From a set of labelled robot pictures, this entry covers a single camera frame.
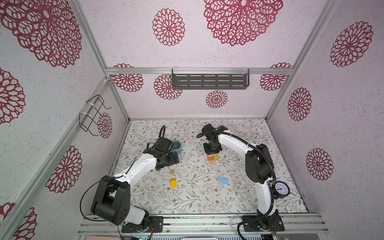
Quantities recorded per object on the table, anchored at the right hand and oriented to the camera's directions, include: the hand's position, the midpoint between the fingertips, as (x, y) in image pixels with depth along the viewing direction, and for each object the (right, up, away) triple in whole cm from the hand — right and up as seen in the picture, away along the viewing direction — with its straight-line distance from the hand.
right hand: (209, 150), depth 95 cm
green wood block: (+4, -4, 0) cm, 6 cm away
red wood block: (+1, -5, -1) cm, 5 cm away
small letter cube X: (-23, -13, -3) cm, 27 cm away
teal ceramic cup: (-21, +2, +4) cm, 21 cm away
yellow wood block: (-22, -18, -8) cm, 29 cm away
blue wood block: (+8, -17, -7) cm, 20 cm away
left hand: (-24, -7, -7) cm, 26 cm away
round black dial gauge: (+39, -20, -12) cm, 45 cm away
